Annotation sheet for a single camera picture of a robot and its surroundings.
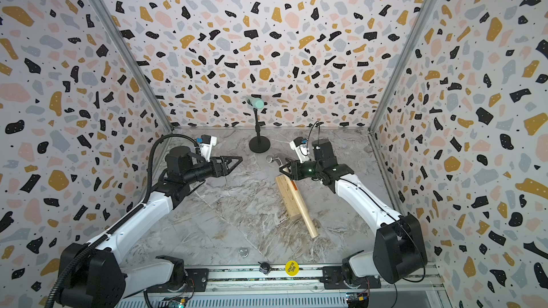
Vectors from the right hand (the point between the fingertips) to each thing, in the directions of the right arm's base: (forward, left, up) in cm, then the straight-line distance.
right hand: (286, 169), depth 79 cm
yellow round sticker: (-28, -3, -21) cm, 35 cm away
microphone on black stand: (+29, +16, -19) cm, 38 cm away
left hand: (+1, +16, +5) cm, 17 cm away
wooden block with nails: (-1, -1, -18) cm, 18 cm away
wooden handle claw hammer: (-17, -9, -8) cm, 20 cm away
